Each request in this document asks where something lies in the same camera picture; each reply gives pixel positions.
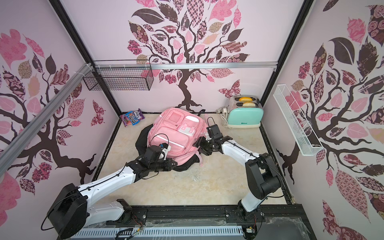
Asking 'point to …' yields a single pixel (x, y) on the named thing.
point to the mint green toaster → (245, 111)
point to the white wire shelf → (300, 130)
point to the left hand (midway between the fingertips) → (176, 167)
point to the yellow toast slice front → (249, 104)
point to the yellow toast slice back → (245, 99)
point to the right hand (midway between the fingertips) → (195, 149)
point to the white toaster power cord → (223, 112)
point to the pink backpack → (180, 129)
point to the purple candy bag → (131, 117)
